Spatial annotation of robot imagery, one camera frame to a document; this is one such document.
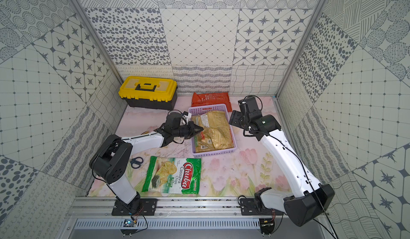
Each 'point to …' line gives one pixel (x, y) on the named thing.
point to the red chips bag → (216, 98)
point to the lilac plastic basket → (201, 109)
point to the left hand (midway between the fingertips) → (204, 126)
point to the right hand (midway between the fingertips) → (238, 120)
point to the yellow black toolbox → (149, 92)
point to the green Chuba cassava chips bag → (171, 175)
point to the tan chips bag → (217, 133)
